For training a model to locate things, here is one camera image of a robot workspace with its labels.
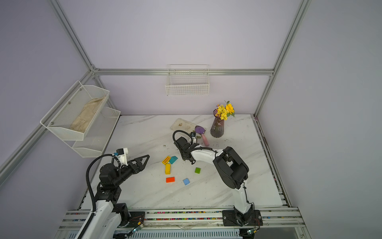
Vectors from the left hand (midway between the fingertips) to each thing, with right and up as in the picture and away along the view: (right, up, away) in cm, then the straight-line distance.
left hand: (145, 158), depth 78 cm
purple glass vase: (+42, +16, +23) cm, 50 cm away
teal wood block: (+12, -4, +17) cm, 22 cm away
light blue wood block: (+21, -16, +8) cm, 28 cm away
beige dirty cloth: (+15, +19, +37) cm, 44 cm away
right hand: (+24, +3, +19) cm, 30 cm away
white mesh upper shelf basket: (-38, +24, +1) cm, 45 cm away
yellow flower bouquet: (+45, +27, +11) cm, 53 cm away
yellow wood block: (+10, -9, +12) cm, 18 cm away
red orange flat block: (+12, -15, +9) cm, 21 cm away
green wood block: (+28, -10, +13) cm, 32 cm away
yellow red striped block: (+8, -4, +17) cm, 19 cm away
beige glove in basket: (-32, +19, -3) cm, 37 cm away
